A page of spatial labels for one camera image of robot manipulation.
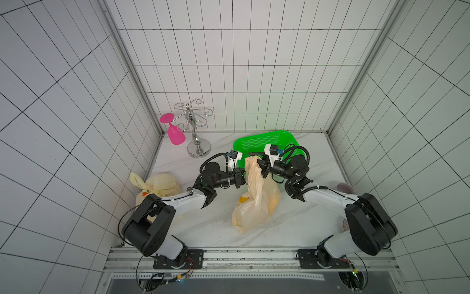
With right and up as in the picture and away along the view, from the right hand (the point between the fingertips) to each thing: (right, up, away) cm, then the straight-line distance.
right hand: (251, 151), depth 74 cm
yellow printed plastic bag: (-40, -15, +5) cm, 43 cm away
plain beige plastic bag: (+1, -16, -16) cm, 23 cm away
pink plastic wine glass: (-39, +9, +23) cm, 46 cm away
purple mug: (+48, -18, +14) cm, 53 cm away
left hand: (+1, -10, +1) cm, 11 cm away
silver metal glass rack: (-30, +1, +36) cm, 47 cm away
